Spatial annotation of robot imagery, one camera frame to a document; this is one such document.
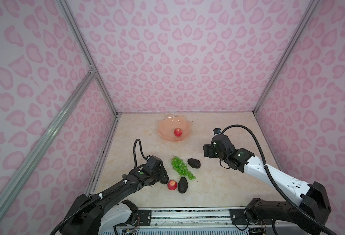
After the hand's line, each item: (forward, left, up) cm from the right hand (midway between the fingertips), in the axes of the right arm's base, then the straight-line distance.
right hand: (210, 146), depth 81 cm
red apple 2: (+19, +18, -13) cm, 29 cm away
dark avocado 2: (-15, +25, -12) cm, 32 cm away
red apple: (-17, +21, -13) cm, 30 cm away
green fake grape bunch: (-8, +16, -12) cm, 21 cm away
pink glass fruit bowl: (+25, +27, -16) cm, 40 cm away
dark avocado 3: (-18, +15, -13) cm, 26 cm away
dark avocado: (-4, +8, -13) cm, 16 cm away
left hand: (-10, +25, -12) cm, 30 cm away
